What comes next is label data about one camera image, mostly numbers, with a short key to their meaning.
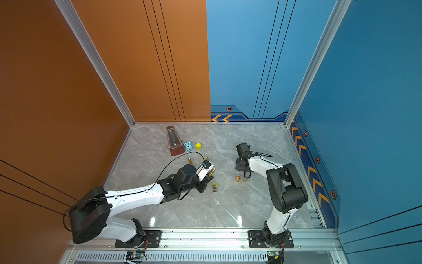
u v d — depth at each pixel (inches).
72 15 28.0
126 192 19.7
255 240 28.5
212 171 30.4
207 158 40.4
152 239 29.1
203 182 28.0
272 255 28.2
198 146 41.4
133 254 28.4
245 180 35.8
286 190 18.7
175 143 38.3
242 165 27.9
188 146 41.4
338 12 27.7
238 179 35.2
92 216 16.5
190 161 37.2
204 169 27.4
